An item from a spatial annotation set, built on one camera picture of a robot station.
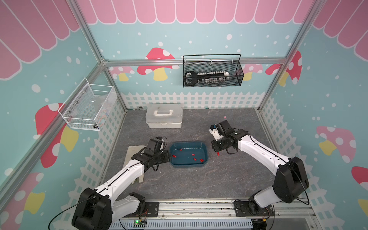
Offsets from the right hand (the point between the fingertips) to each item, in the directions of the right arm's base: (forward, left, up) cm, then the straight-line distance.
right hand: (213, 146), depth 86 cm
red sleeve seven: (0, +12, -11) cm, 16 cm away
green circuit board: (-37, +42, -14) cm, 58 cm away
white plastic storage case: (+24, +32, +2) cm, 40 cm away
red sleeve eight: (-3, +11, -10) cm, 16 cm away
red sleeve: (0, -5, -11) cm, 12 cm away
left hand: (-6, +27, -3) cm, 28 cm away
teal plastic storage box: (+1, +15, -11) cm, 19 cm away
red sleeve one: (+4, +21, -11) cm, 24 cm away
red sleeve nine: (-4, +7, -11) cm, 14 cm away
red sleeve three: (-1, +24, -11) cm, 27 cm away
